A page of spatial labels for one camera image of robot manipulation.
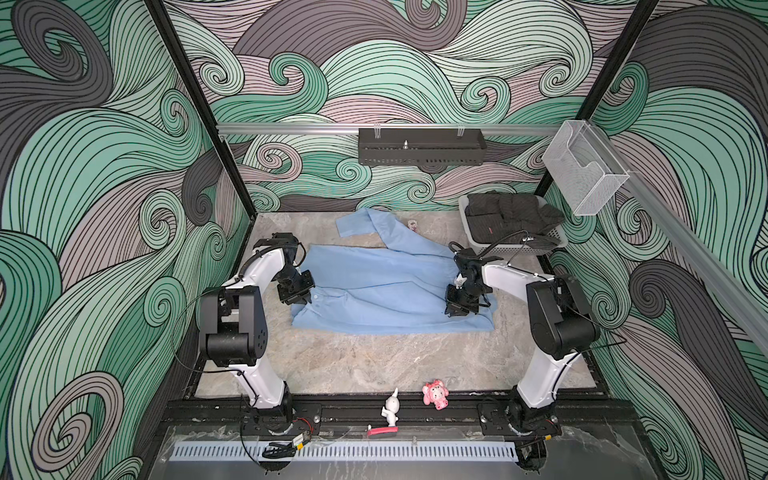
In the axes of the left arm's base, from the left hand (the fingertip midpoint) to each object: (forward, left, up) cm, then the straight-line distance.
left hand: (310, 297), depth 88 cm
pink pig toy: (-25, -36, -4) cm, 44 cm away
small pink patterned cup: (+32, -33, -1) cm, 46 cm away
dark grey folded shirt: (+35, -70, +1) cm, 78 cm away
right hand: (0, -43, -6) cm, 43 cm away
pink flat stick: (-33, -22, -1) cm, 40 cm away
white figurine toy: (-29, -24, -4) cm, 38 cm away
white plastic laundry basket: (+20, -68, +1) cm, 70 cm away
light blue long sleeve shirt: (+7, -27, -5) cm, 28 cm away
